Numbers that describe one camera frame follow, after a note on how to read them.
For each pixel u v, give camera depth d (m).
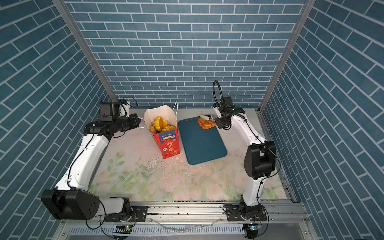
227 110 0.68
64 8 0.71
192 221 0.74
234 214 0.73
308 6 0.71
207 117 0.98
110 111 0.56
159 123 0.89
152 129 0.86
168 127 0.86
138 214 0.73
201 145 1.07
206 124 1.07
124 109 0.63
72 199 0.38
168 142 0.83
